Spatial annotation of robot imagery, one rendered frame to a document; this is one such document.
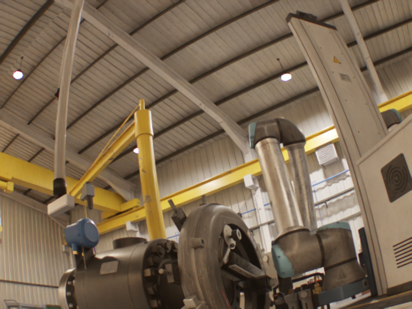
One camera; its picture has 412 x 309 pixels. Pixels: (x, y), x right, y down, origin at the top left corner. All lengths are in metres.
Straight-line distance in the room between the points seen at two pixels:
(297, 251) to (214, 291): 0.34
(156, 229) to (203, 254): 4.14
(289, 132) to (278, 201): 0.35
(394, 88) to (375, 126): 12.05
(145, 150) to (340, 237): 4.91
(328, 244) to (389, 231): 0.31
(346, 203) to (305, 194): 10.89
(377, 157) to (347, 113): 0.41
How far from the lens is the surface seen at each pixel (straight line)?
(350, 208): 12.51
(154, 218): 5.54
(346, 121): 1.52
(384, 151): 1.18
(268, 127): 1.64
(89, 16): 9.46
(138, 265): 1.63
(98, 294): 1.78
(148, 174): 5.80
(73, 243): 1.95
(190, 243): 1.37
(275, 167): 1.52
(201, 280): 1.34
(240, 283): 1.76
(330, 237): 1.38
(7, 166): 13.53
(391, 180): 1.16
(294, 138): 1.65
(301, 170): 1.66
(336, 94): 1.60
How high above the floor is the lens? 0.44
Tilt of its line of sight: 25 degrees up
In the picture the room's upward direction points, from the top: 12 degrees counter-clockwise
